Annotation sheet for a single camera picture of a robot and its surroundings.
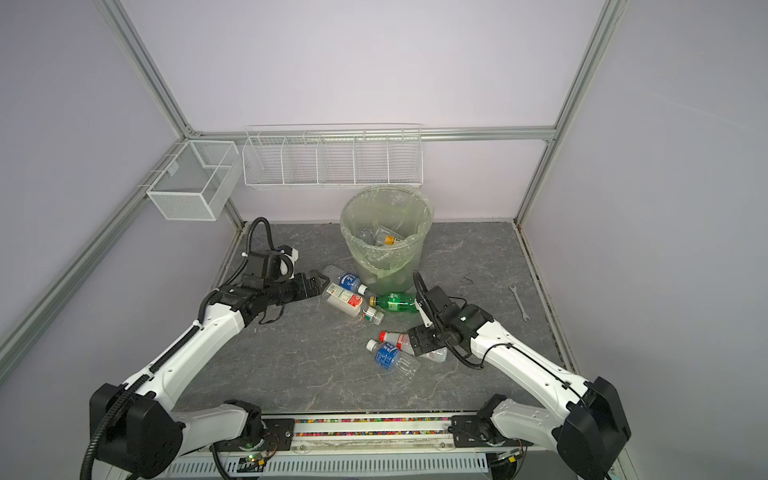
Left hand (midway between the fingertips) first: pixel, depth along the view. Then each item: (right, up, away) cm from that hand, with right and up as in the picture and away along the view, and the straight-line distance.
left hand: (316, 285), depth 81 cm
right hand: (+30, -13, 0) cm, 33 cm away
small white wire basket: (-45, +33, +19) cm, 59 cm away
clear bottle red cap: (+23, -16, +4) cm, 29 cm away
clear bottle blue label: (+20, -19, 0) cm, 28 cm away
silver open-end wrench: (+63, -11, +13) cm, 66 cm away
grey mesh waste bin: (+19, +17, +19) cm, 32 cm away
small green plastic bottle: (+22, -6, +11) cm, 25 cm away
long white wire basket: (+1, +41, +18) cm, 45 cm away
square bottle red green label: (+5, -6, +11) cm, 13 cm away
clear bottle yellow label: (+17, +14, +15) cm, 27 cm away
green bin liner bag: (+19, +17, +19) cm, 32 cm away
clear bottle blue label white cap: (+8, -1, +15) cm, 17 cm away
